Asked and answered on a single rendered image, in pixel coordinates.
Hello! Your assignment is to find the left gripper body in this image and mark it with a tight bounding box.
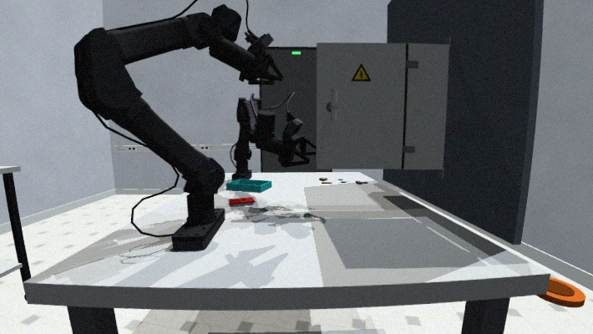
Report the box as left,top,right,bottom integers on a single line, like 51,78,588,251
268,115,304,167

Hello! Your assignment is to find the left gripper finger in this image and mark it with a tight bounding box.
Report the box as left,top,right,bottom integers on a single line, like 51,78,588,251
283,144,310,168
301,135,317,155

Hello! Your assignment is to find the grey cabinet door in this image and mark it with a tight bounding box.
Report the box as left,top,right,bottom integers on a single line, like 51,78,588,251
316,36,451,179

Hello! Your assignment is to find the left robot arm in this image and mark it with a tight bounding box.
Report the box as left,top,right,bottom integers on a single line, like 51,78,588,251
231,98,303,177

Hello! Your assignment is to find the blue-grey wall panel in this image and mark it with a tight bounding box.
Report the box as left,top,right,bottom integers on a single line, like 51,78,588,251
383,0,544,245

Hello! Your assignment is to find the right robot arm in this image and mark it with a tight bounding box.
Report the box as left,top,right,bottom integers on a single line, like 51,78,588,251
77,4,241,241

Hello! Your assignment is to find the teal open-top tray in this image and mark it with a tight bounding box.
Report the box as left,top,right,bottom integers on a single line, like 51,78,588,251
226,179,271,192

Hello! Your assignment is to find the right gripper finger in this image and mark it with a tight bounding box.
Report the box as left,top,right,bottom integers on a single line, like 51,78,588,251
261,54,283,81
248,79,275,85

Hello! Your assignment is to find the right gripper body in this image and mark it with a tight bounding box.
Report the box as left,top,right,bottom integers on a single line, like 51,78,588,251
228,33,267,82

